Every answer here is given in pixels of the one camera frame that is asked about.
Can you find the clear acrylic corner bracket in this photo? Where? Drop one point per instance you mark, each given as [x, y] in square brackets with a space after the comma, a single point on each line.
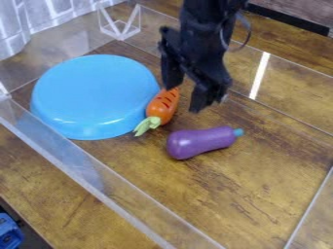
[116, 28]

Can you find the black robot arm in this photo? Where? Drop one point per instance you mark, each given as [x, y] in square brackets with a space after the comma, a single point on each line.
[235, 6]

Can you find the orange toy carrot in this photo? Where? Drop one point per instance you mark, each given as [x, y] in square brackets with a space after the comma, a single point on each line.
[159, 110]

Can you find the blue round tray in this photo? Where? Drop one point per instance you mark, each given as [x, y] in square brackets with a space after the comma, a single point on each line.
[92, 97]

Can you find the purple toy eggplant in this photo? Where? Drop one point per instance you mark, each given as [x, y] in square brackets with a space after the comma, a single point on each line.
[189, 143]

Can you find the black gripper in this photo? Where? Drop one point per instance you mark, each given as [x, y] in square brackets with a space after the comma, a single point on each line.
[191, 53]

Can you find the white brick pattern curtain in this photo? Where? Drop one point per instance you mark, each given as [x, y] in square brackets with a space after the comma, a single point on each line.
[24, 17]

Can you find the blue object at corner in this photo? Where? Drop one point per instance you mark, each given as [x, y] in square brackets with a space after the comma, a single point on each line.
[11, 234]

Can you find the clear acrylic enclosure wall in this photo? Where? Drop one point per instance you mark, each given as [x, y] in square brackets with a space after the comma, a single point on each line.
[115, 194]

